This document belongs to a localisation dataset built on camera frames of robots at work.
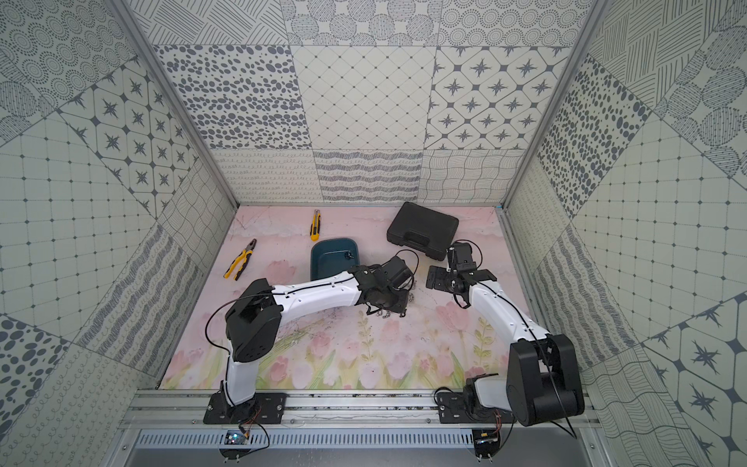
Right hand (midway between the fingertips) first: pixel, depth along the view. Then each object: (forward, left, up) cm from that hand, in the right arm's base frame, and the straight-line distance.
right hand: (446, 283), depth 89 cm
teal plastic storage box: (+15, +39, -7) cm, 42 cm away
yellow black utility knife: (+26, +47, -5) cm, 54 cm away
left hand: (-6, +12, +1) cm, 14 cm away
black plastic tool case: (+25, +5, -3) cm, 26 cm away
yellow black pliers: (+13, +72, -6) cm, 73 cm away
